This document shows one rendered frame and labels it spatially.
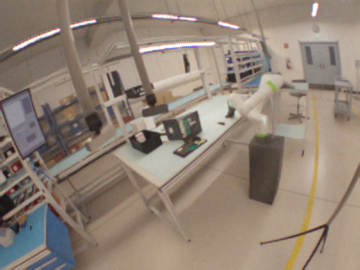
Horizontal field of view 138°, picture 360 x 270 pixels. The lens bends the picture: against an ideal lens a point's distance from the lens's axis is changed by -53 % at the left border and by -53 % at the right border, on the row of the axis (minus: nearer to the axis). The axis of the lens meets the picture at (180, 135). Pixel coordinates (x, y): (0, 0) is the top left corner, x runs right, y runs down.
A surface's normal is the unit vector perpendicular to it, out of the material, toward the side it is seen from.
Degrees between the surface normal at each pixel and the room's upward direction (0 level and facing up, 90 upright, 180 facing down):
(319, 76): 90
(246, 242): 0
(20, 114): 101
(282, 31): 90
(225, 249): 0
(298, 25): 90
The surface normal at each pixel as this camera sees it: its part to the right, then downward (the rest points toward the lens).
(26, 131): 0.93, 0.09
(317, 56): -0.69, 0.46
